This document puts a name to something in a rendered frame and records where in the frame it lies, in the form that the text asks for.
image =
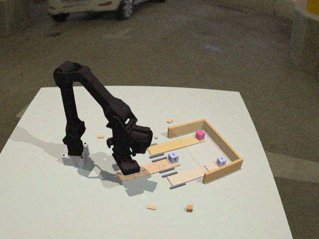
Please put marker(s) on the tan u-shaped wooden enclosure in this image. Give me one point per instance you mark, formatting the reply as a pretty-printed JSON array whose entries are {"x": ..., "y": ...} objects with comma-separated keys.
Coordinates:
[{"x": 209, "y": 148}]

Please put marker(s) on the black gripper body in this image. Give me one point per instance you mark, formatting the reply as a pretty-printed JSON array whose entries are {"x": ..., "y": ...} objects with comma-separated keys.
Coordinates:
[{"x": 122, "y": 151}]

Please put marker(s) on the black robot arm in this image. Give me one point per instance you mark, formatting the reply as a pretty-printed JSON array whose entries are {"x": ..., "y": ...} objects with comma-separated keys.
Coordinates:
[{"x": 115, "y": 111}]

